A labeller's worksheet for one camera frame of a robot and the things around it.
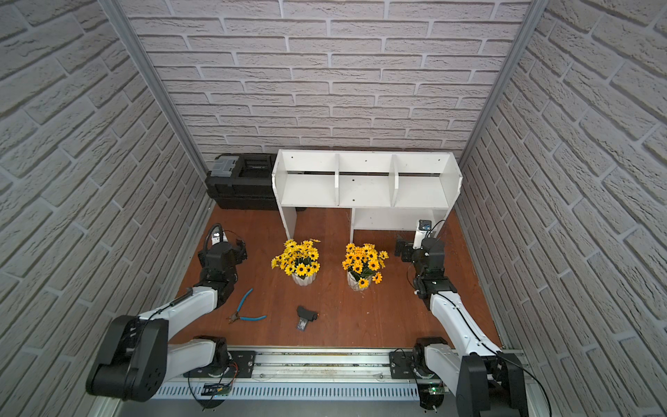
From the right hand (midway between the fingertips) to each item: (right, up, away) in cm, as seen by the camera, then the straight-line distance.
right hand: (416, 236), depth 85 cm
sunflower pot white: (-39, -8, -2) cm, 40 cm away
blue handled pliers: (-60, -26, -3) cm, 65 cm away
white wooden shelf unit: (-11, +16, 0) cm, 19 cm away
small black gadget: (-37, -25, -4) cm, 45 cm away
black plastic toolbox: (-64, +20, +14) cm, 69 cm away
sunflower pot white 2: (-18, -9, -5) cm, 21 cm away
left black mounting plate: (-54, -35, -11) cm, 66 cm away
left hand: (-66, -1, +2) cm, 66 cm away
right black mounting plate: (-8, -36, -12) cm, 39 cm away
